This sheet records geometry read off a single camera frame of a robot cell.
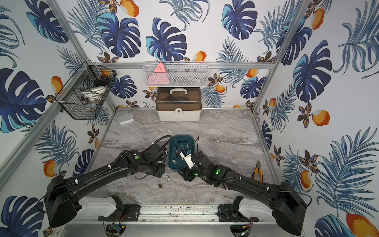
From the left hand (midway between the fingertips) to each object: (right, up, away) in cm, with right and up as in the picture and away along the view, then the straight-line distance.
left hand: (163, 169), depth 77 cm
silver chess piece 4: (+5, +1, +13) cm, 14 cm away
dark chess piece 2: (+5, +8, +22) cm, 24 cm away
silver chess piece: (+1, -7, +8) cm, 11 cm away
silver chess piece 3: (+12, +9, +20) cm, 25 cm away
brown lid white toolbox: (+6, +38, +23) cm, 45 cm away
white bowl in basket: (-37, +40, +2) cm, 55 cm away
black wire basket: (-51, +55, +17) cm, 77 cm away
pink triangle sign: (-4, +53, +12) cm, 54 cm away
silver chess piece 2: (+9, +8, +20) cm, 24 cm away
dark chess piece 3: (+8, +9, -7) cm, 14 cm away
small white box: (-35, +28, +36) cm, 58 cm away
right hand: (+10, +1, +1) cm, 10 cm away
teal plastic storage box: (+6, +11, +20) cm, 24 cm away
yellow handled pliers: (+55, -3, +10) cm, 56 cm away
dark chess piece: (-2, -10, +5) cm, 12 cm away
